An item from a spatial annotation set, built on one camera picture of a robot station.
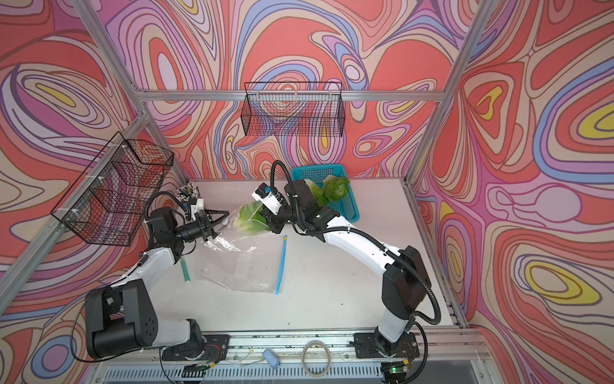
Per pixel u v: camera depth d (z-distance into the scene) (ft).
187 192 3.08
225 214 2.55
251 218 2.19
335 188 3.34
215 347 2.40
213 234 2.54
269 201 2.13
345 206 3.37
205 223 2.36
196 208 2.54
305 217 1.95
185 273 2.90
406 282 1.43
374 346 2.41
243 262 2.98
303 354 2.34
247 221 2.18
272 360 2.30
